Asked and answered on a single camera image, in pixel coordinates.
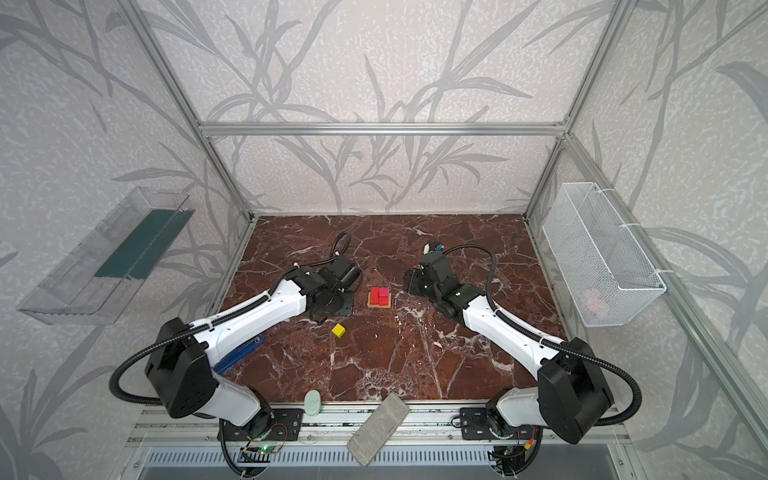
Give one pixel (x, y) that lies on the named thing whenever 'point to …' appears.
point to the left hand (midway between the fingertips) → (349, 300)
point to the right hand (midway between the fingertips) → (411, 267)
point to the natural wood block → (378, 306)
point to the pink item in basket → (594, 303)
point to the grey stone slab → (378, 428)
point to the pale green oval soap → (312, 402)
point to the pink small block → (383, 292)
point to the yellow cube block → (339, 330)
